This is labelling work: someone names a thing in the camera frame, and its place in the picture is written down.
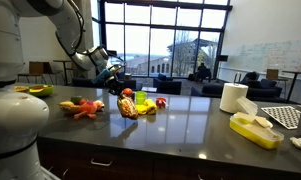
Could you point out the black white checkerboard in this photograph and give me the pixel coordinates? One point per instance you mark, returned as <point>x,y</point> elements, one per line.
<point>285,116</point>

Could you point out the red food piece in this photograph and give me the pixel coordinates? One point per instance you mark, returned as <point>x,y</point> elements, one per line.
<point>37,88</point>

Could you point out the yellow plate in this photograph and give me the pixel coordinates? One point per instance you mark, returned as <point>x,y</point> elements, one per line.
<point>21,89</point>

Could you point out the white paper towel roll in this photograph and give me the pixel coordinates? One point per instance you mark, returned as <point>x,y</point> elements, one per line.
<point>232,98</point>

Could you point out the seated person at window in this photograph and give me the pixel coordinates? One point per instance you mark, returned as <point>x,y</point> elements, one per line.
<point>202,70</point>

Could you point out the small red toy fruit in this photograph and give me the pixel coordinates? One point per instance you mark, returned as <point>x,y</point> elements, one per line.
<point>82,101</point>

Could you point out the dark blue corner sofa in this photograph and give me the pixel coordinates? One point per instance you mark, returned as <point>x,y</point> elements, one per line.
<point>260,91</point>

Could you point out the yellow toy banana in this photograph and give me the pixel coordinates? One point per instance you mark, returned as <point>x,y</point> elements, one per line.
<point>67,106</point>

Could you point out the brown cardboard box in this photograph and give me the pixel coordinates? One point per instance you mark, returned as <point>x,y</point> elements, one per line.
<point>272,74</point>

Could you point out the black wall sign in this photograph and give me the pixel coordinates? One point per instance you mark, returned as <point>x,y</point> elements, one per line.
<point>222,58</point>

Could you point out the dark chair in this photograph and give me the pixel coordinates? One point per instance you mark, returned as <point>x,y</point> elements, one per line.
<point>50,69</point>

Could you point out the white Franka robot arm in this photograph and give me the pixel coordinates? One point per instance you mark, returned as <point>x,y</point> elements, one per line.
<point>16,116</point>

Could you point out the wooden chair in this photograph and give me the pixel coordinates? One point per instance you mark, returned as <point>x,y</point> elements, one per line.
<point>35,68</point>

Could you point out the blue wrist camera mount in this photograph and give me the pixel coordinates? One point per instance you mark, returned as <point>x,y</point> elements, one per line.
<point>100,76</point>

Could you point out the yellow toy corn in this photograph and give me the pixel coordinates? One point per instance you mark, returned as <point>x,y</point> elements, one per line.
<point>151,106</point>

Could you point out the orange toy ball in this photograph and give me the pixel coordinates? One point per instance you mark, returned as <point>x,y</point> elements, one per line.
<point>128,91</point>

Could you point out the red toy piece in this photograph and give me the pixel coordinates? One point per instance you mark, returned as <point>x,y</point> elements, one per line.
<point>160,102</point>

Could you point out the metal paper towel holder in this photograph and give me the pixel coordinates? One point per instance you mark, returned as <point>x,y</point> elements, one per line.
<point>237,77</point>

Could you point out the crumpled white tissue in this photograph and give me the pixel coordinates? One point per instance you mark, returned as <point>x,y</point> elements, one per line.
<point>300,143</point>

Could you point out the green bowl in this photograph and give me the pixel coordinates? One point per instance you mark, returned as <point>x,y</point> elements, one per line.
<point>43,91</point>

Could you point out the long dark blue sofa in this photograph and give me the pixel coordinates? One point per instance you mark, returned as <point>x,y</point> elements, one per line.
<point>86,83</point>

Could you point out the tall black table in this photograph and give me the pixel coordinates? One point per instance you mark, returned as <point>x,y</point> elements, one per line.
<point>295,72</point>

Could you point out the beige cloth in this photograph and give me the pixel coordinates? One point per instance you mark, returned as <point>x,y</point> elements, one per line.
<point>256,126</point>

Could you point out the black floor lamp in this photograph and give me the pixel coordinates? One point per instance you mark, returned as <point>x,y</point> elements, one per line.
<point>113,52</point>

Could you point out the dark blue armchair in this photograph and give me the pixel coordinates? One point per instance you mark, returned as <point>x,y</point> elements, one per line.
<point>166,86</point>

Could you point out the green translucent cup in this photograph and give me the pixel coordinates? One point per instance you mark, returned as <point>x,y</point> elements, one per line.
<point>140,97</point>

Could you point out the green toy apple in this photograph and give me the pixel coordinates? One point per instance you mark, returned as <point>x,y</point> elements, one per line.
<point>76,99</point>

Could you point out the clear plastic lid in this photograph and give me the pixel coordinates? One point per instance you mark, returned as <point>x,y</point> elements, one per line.
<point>247,105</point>

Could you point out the tall dark table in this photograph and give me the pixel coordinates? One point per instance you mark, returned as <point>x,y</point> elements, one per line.
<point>62,61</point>

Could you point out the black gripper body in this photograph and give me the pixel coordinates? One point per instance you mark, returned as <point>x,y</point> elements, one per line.
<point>114,76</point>

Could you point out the small coffee table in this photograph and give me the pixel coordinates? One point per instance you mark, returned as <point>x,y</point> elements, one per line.
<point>149,89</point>

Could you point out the orange toy carrot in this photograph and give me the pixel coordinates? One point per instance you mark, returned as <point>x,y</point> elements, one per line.
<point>88,109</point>

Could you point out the yellow plastic container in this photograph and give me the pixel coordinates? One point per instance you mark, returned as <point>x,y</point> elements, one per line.
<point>253,138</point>

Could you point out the dark wooden cabinet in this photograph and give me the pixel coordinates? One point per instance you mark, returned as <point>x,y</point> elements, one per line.
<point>140,168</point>

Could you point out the orange snack packet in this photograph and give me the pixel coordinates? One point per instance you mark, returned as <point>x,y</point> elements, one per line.
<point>127,107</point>

